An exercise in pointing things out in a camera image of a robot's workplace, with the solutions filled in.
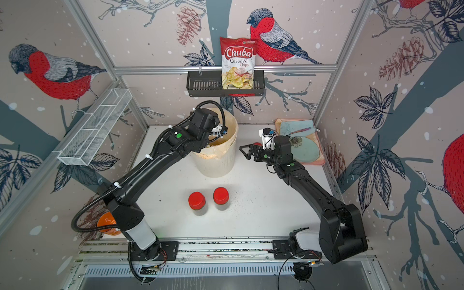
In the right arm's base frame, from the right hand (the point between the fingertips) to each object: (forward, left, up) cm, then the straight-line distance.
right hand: (245, 148), depth 80 cm
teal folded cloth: (+34, -35, -21) cm, 53 cm away
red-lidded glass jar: (-21, +20, -10) cm, 31 cm away
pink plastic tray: (+9, -43, -21) cm, 49 cm away
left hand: (+4, +20, +17) cm, 27 cm away
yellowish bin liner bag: (-5, +12, +7) cm, 14 cm away
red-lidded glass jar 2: (-18, +10, -12) cm, 24 cm away
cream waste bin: (-7, +12, +1) cm, 13 cm away
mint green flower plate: (+14, -37, -21) cm, 45 cm away
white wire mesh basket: (-9, +67, +8) cm, 68 cm away
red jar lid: (+20, -8, -21) cm, 30 cm away
